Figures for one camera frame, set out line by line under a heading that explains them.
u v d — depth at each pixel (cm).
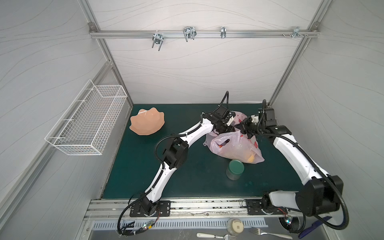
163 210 73
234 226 60
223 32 78
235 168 77
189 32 77
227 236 68
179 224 70
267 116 61
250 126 70
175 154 57
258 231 67
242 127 72
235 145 76
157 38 79
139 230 66
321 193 40
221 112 75
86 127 69
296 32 77
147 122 107
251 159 85
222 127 78
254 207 73
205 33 80
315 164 44
